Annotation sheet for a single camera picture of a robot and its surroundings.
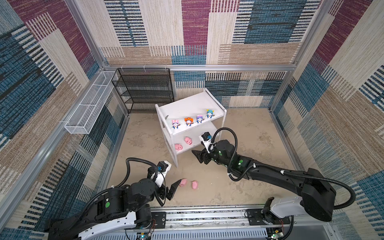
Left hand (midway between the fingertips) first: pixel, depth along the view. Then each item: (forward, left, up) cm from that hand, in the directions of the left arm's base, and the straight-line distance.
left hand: (173, 173), depth 65 cm
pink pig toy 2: (+20, -6, -4) cm, 21 cm away
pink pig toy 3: (+4, -3, -22) cm, 23 cm away
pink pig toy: (+16, -1, -5) cm, 17 cm away
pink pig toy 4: (+2, -10, -21) cm, 23 cm away
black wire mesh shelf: (+64, +27, -4) cm, 69 cm away
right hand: (+15, -11, -4) cm, 19 cm away
